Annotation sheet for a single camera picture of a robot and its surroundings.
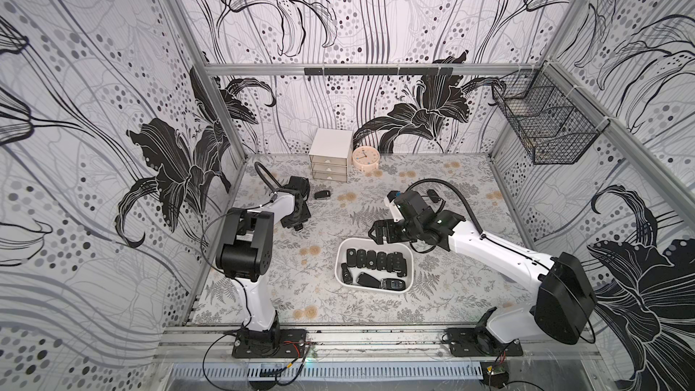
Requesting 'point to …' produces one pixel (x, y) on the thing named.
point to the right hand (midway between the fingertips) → (382, 230)
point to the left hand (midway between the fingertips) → (300, 221)
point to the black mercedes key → (347, 276)
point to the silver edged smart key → (393, 284)
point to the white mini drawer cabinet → (330, 154)
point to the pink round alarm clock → (366, 158)
